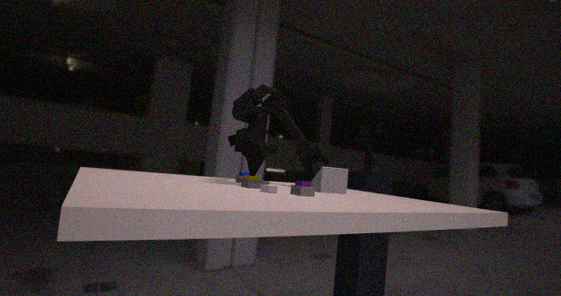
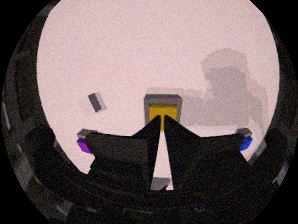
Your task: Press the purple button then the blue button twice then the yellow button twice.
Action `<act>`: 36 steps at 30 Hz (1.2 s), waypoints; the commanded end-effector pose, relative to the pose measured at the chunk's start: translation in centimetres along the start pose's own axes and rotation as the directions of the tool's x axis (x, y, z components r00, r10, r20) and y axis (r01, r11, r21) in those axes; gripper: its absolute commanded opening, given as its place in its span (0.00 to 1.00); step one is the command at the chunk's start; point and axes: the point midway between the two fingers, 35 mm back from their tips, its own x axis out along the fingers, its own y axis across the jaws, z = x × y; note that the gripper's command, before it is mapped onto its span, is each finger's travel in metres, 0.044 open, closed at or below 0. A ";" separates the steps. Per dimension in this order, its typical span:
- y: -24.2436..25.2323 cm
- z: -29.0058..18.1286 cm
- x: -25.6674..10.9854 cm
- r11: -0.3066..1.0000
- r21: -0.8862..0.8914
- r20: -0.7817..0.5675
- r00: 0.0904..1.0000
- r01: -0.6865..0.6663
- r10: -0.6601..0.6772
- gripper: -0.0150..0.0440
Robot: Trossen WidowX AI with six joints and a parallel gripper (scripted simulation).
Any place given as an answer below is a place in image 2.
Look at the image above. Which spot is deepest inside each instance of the yellow button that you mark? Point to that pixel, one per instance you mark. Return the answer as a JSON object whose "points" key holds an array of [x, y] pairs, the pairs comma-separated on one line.
{"points": [[162, 105]]}

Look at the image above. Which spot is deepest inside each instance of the blue button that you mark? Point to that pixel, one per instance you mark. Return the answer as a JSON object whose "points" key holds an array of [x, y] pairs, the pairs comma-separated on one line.
{"points": [[245, 143]]}

